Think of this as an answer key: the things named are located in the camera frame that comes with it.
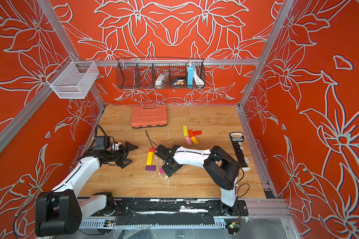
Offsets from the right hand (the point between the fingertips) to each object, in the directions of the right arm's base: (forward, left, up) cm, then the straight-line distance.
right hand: (168, 171), depth 85 cm
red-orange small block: (+27, -14, 0) cm, 31 cm away
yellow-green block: (+29, -10, 0) cm, 31 cm away
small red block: (+15, +12, -1) cm, 19 cm away
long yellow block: (+8, +12, 0) cm, 14 cm away
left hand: (+7, +19, +10) cm, 22 cm away
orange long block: (+21, -16, 0) cm, 27 cm away
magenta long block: (0, +4, 0) cm, 4 cm away
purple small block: (+2, +10, +1) cm, 11 cm away
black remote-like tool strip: (+23, -45, +1) cm, 51 cm away
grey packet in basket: (+47, +5, +31) cm, 57 cm away
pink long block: (+21, -12, +1) cm, 24 cm away
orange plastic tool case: (+38, +17, +6) cm, 42 cm away
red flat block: (+28, -19, 0) cm, 34 cm away
